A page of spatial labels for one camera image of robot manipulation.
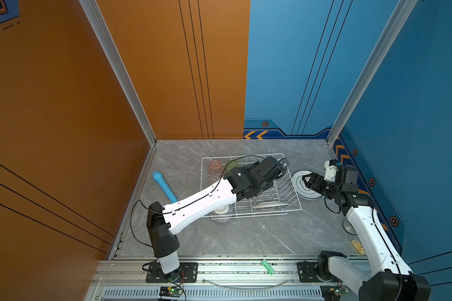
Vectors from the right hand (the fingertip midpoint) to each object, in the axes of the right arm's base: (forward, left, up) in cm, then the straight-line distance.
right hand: (308, 179), depth 81 cm
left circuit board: (-38, +56, -18) cm, 70 cm away
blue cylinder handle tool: (+11, +73, -13) cm, 75 cm away
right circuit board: (-39, -4, -19) cm, 43 cm away
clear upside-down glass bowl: (-12, +38, -12) cm, 42 cm away
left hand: (-1, +22, +10) cm, 24 cm away
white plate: (-10, +17, -3) cm, 20 cm away
